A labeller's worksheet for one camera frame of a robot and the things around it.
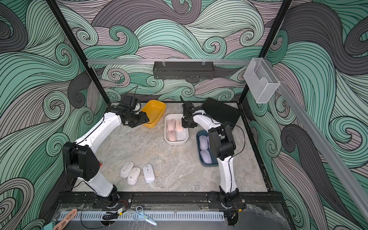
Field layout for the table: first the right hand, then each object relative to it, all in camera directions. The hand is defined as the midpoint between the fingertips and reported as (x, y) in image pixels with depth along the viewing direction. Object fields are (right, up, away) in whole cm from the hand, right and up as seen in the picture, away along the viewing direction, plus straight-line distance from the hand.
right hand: (185, 125), depth 99 cm
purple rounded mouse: (+12, -11, -6) cm, 17 cm away
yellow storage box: (-24, +11, +13) cm, 30 cm away
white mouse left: (-35, -24, -16) cm, 45 cm away
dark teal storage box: (+18, -19, -12) cm, 29 cm away
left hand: (-25, +5, -13) cm, 29 cm away
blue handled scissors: (-23, -42, -29) cm, 56 cm away
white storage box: (-2, -8, -1) cm, 9 cm away
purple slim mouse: (+13, -18, -13) cm, 26 cm away
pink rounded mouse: (-10, 0, +3) cm, 10 cm away
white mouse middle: (-30, -27, -19) cm, 44 cm away
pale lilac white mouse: (-22, -26, -17) cm, 38 cm away
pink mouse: (-9, -7, -2) cm, 12 cm away
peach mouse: (-4, 0, +5) cm, 7 cm away
